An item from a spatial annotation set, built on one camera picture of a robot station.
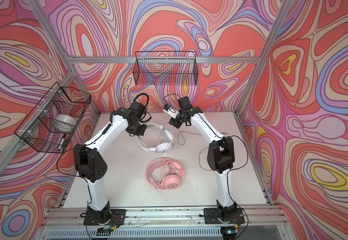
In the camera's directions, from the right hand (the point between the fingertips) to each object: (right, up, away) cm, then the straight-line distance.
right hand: (174, 122), depth 93 cm
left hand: (-19, -5, -5) cm, 20 cm away
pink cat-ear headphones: (-1, -31, -16) cm, 35 cm away
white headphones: (-6, -14, -13) cm, 20 cm away
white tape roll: (-53, -1, -23) cm, 58 cm away
